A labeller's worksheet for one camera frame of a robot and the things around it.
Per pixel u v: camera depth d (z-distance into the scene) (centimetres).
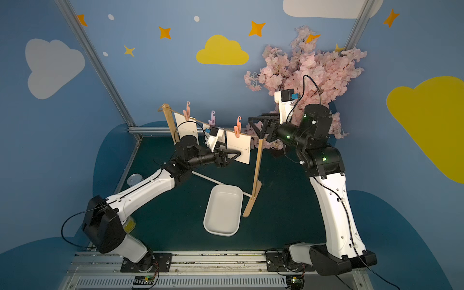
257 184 99
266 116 50
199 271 73
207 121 64
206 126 64
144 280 73
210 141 64
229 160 67
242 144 65
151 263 71
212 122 65
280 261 75
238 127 62
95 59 83
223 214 89
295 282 73
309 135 42
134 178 94
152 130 119
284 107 49
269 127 49
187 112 67
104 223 42
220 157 63
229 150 66
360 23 74
